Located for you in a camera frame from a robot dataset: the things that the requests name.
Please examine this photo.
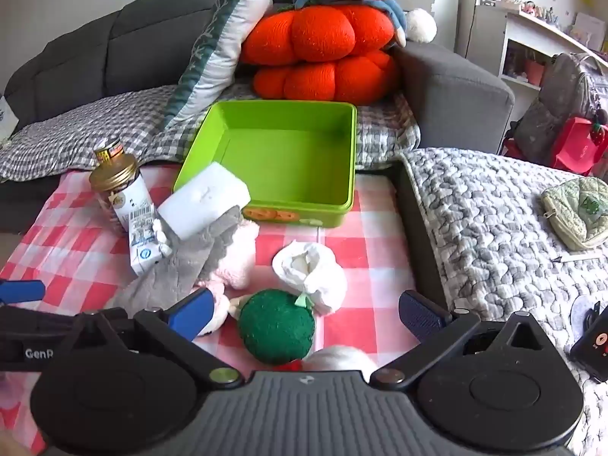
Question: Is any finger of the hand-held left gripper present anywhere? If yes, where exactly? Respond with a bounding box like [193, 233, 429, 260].
[0, 279, 46, 306]

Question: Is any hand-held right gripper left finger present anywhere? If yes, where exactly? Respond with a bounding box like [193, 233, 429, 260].
[71, 287, 243, 388]

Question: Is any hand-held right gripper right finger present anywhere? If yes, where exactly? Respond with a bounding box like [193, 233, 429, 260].
[369, 290, 538, 388]

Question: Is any pink plush toy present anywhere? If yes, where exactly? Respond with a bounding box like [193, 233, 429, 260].
[190, 221, 261, 338]

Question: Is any green plush ball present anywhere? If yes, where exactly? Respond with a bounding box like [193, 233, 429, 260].
[228, 289, 317, 366]

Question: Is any red and white plush toy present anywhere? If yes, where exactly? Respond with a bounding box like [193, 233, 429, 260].
[285, 346, 378, 376]

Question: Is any green plastic box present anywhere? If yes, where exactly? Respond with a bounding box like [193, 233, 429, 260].
[172, 100, 358, 229]

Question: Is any grey plush toy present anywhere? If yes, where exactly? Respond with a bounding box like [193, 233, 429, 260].
[107, 204, 245, 317]

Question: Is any black upholstered bench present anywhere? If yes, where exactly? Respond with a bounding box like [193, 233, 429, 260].
[395, 161, 450, 312]

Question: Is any white milk carton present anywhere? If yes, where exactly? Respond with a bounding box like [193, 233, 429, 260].
[124, 180, 165, 277]

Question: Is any white cloth pouch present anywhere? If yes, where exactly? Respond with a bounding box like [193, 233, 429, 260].
[272, 240, 348, 315]

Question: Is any grey knitted blanket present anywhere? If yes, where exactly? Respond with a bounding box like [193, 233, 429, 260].
[399, 147, 608, 456]

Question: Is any white rectangular box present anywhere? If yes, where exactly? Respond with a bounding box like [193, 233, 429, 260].
[157, 161, 252, 241]

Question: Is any glass jar with gold lid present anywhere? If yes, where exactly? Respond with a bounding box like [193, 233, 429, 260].
[89, 154, 143, 226]

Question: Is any small tin can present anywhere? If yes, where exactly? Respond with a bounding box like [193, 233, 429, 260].
[93, 138, 124, 161]

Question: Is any black electronic device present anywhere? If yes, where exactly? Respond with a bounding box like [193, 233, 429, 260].
[569, 301, 608, 383]

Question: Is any grey checked quilted blanket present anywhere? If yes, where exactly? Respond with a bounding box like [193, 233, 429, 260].
[0, 83, 423, 184]

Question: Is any green quilted pouch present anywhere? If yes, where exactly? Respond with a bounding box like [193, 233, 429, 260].
[541, 177, 608, 252]

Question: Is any red plastic chair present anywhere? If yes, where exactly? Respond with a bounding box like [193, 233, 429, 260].
[503, 116, 608, 176]

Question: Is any grey backpack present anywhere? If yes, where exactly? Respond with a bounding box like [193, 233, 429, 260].
[513, 52, 608, 167]

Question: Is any small orange pumpkin cushion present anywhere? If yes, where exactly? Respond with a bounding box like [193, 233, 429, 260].
[252, 50, 400, 105]

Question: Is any green and white pillow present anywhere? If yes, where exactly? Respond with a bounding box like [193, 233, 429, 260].
[161, 0, 275, 131]

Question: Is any red flower pot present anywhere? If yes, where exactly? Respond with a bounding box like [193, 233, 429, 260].
[525, 59, 547, 86]

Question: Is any grey fabric sofa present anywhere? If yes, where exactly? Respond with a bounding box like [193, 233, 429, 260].
[0, 0, 516, 200]

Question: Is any white shelf unit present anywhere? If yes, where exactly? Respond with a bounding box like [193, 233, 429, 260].
[468, 2, 608, 91]

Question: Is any white plush ball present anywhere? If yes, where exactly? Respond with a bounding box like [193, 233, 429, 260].
[405, 8, 438, 43]

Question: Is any large orange pumpkin cushion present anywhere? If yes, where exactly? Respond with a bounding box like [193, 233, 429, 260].
[240, 2, 397, 65]

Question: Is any row of small figurines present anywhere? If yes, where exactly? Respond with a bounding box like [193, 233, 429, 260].
[520, 0, 561, 24]

